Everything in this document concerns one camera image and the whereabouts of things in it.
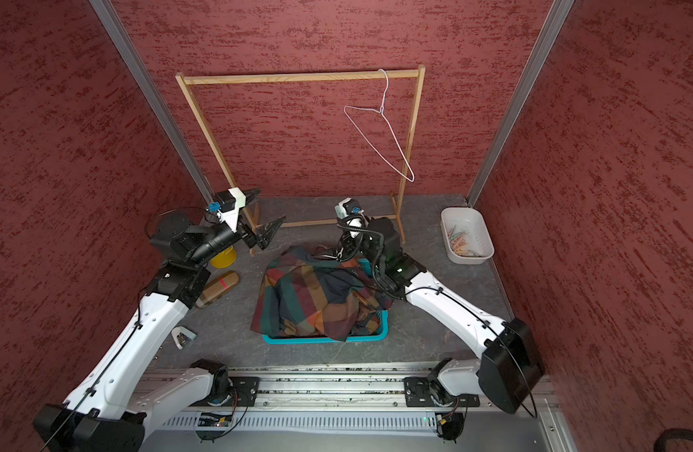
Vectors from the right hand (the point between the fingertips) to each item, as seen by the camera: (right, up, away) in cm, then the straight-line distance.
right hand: (341, 222), depth 76 cm
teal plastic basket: (+2, -31, -3) cm, 32 cm away
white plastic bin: (+49, -6, +33) cm, 59 cm away
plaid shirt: (-7, -19, -2) cm, 20 cm away
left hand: (-16, +3, -12) cm, 20 cm away
